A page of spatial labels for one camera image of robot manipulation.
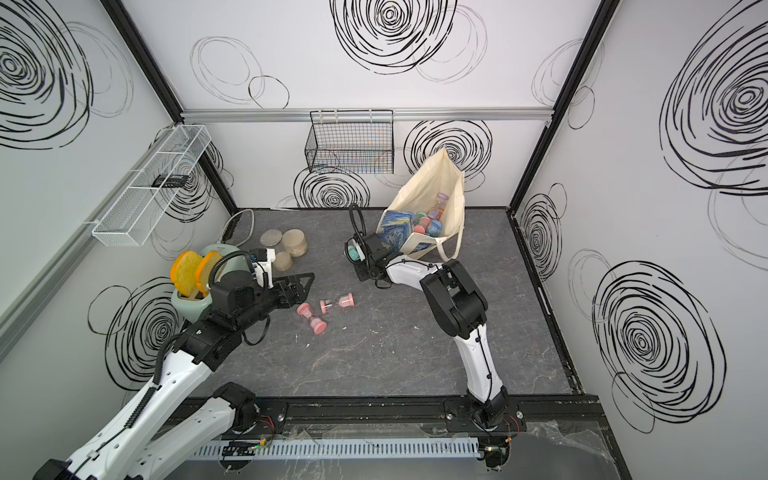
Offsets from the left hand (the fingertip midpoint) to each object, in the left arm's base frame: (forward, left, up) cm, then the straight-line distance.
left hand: (302, 277), depth 74 cm
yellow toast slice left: (+2, +32, -2) cm, 32 cm away
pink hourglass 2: (+4, -8, -20) cm, 22 cm away
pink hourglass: (-4, -2, -20) cm, 20 cm away
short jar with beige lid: (+24, +11, -16) cm, 31 cm away
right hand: (+18, -13, -20) cm, 29 cm away
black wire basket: (+71, -4, -6) cm, 71 cm away
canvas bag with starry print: (+42, -35, -16) cm, 57 cm away
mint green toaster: (-5, +31, -10) cm, 33 cm away
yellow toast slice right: (+2, +26, -1) cm, 26 cm away
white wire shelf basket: (+19, +41, +12) cm, 47 cm away
